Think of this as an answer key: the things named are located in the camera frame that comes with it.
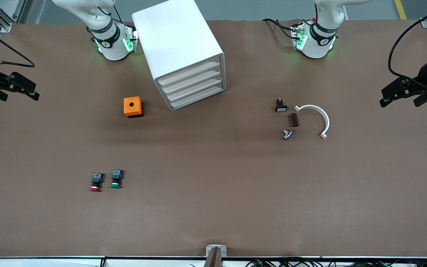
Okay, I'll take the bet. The red push button switch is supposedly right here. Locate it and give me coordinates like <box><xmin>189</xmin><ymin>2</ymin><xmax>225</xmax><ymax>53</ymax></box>
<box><xmin>89</xmin><ymin>172</ymin><xmax>105</xmax><ymax>192</ymax></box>

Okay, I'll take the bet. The orange push button box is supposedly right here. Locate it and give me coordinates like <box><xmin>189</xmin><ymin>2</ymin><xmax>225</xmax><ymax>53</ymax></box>
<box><xmin>123</xmin><ymin>96</ymin><xmax>144</xmax><ymax>119</ymax></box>

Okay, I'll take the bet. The brown table cover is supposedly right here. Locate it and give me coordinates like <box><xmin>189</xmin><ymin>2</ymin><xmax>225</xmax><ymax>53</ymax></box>
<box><xmin>0</xmin><ymin>19</ymin><xmax>427</xmax><ymax>258</ymax></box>

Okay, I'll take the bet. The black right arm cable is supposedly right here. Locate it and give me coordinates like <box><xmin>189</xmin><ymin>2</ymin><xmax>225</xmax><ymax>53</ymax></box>
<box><xmin>0</xmin><ymin>19</ymin><xmax>36</xmax><ymax>69</ymax></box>

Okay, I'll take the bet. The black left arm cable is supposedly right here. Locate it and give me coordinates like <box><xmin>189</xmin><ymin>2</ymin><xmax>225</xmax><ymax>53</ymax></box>
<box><xmin>388</xmin><ymin>0</ymin><xmax>427</xmax><ymax>91</ymax></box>

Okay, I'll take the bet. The white curved plastic bracket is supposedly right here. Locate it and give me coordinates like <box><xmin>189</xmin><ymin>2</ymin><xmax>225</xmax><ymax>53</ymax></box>
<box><xmin>294</xmin><ymin>105</ymin><xmax>330</xmax><ymax>140</ymax></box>

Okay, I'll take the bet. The green push button switch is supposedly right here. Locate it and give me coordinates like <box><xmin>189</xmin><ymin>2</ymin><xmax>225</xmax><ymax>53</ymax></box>
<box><xmin>110</xmin><ymin>169</ymin><xmax>124</xmax><ymax>189</ymax></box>

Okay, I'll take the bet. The black arm base cable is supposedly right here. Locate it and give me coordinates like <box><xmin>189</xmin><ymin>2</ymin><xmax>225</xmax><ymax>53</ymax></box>
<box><xmin>262</xmin><ymin>18</ymin><xmax>296</xmax><ymax>39</ymax></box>

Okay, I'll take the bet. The tangled black cable bundle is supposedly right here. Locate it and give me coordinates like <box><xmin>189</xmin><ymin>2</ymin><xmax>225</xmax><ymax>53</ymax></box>
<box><xmin>189</xmin><ymin>257</ymin><xmax>427</xmax><ymax>267</ymax></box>

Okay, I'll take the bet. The grey mounting bracket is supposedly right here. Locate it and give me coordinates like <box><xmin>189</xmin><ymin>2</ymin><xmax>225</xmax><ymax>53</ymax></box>
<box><xmin>206</xmin><ymin>244</ymin><xmax>227</xmax><ymax>257</ymax></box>

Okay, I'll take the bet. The brown camera post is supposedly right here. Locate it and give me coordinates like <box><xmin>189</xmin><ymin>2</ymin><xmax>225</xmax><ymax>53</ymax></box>
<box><xmin>204</xmin><ymin>248</ymin><xmax>222</xmax><ymax>267</ymax></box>

